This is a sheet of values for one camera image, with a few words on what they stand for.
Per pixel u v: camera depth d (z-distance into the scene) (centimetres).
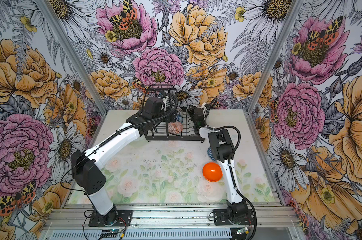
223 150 66
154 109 61
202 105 102
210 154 96
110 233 71
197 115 88
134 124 56
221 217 74
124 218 74
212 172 87
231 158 66
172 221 75
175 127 108
